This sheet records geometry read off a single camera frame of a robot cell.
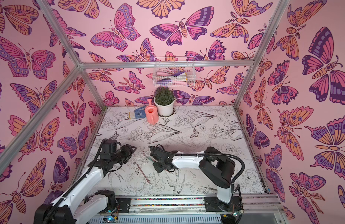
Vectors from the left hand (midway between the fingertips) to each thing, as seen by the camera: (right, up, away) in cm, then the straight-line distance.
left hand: (136, 148), depth 85 cm
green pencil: (+8, -8, +5) cm, 12 cm away
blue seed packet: (-6, +23, +31) cm, 40 cm away
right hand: (+13, -10, +3) cm, 16 cm away
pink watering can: (+6, +23, +18) cm, 30 cm away
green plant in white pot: (+15, +33, +18) cm, 41 cm away
